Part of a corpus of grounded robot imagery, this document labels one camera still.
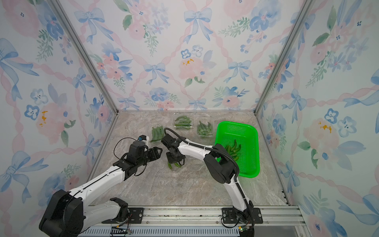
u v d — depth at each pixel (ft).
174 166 2.96
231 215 2.40
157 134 3.37
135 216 2.42
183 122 3.50
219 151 1.82
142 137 2.51
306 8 2.26
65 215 1.29
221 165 1.75
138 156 2.15
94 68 3.10
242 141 3.39
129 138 2.35
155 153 2.46
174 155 2.61
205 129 3.48
